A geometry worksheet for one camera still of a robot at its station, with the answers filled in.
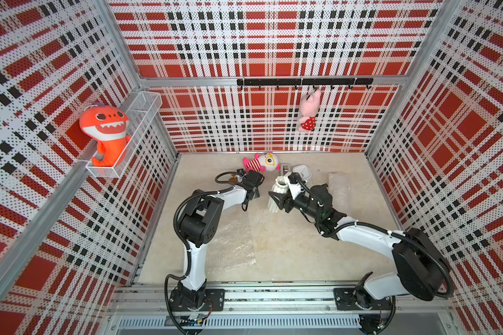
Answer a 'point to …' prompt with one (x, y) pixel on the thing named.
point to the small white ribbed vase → (281, 185)
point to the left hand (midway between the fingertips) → (248, 191)
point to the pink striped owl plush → (267, 161)
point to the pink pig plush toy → (309, 107)
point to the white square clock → (304, 171)
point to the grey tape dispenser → (285, 169)
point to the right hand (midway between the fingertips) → (277, 187)
